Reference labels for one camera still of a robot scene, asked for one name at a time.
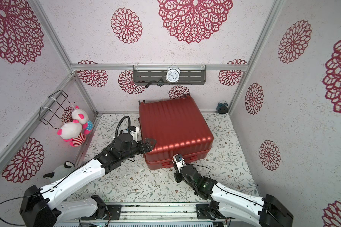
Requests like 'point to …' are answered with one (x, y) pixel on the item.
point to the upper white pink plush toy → (80, 116)
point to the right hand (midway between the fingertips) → (173, 165)
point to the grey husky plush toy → (60, 172)
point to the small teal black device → (222, 108)
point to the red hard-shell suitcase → (178, 127)
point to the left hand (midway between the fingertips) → (152, 144)
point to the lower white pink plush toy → (71, 131)
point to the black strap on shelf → (159, 82)
